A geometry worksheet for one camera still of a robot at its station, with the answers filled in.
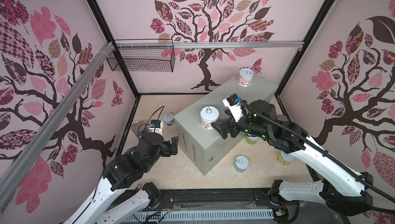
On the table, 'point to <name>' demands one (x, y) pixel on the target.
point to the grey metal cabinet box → (205, 147)
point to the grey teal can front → (241, 164)
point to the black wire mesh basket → (142, 55)
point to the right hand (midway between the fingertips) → (220, 115)
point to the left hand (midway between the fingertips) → (168, 140)
